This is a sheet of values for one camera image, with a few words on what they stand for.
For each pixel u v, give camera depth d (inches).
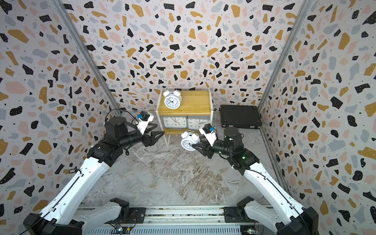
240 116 47.7
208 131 22.7
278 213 15.4
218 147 23.7
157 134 25.2
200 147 24.4
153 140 24.5
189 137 25.9
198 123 33.7
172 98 28.7
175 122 34.5
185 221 28.8
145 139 23.9
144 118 22.4
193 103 31.4
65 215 15.0
